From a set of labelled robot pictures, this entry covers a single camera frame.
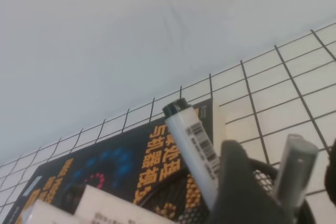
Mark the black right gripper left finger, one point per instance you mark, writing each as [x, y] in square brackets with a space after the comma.
[240, 198]

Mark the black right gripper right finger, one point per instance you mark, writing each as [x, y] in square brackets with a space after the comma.
[330, 176]

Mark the grey capped pen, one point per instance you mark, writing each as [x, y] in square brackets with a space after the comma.
[295, 169]

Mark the black mesh pen holder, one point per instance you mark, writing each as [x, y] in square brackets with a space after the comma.
[176, 199]

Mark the white marker in holder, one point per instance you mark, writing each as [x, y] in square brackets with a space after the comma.
[94, 206]

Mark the white marker black cap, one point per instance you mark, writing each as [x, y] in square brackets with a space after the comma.
[195, 147]

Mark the black hardcover textbook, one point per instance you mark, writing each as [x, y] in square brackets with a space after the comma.
[127, 165]

